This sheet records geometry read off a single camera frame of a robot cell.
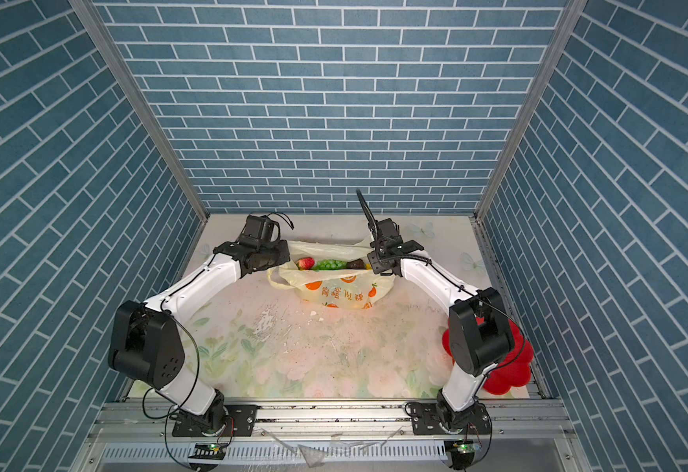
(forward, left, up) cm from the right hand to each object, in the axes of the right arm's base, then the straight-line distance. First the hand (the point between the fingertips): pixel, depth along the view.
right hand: (380, 253), depth 92 cm
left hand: (-3, +28, +2) cm, 29 cm away
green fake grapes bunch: (0, +17, -8) cm, 19 cm away
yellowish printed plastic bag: (-10, +14, +2) cm, 17 cm away
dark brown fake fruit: (+1, +8, -8) cm, 11 cm away
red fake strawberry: (0, +25, -8) cm, 27 cm away
